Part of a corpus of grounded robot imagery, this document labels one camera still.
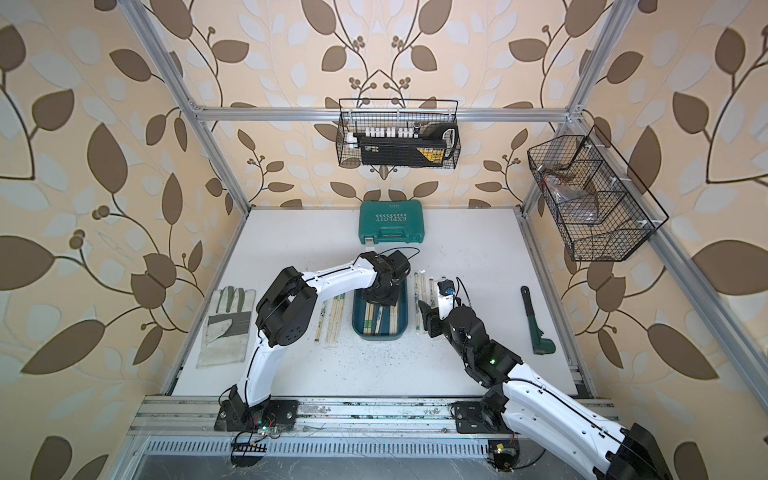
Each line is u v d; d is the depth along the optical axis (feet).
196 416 2.48
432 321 2.27
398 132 2.71
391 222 3.65
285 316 1.78
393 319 2.99
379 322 2.98
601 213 2.41
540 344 2.77
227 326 2.92
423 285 3.25
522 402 1.70
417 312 3.06
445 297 2.19
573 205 2.31
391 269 2.37
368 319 2.99
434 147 2.72
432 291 3.21
